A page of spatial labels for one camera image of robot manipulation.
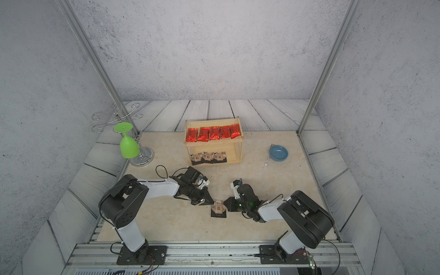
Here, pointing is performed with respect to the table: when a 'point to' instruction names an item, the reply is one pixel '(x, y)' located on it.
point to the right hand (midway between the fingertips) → (225, 203)
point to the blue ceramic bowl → (278, 153)
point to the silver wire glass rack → (121, 117)
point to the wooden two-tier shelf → (233, 147)
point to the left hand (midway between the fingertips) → (216, 204)
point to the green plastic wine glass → (129, 148)
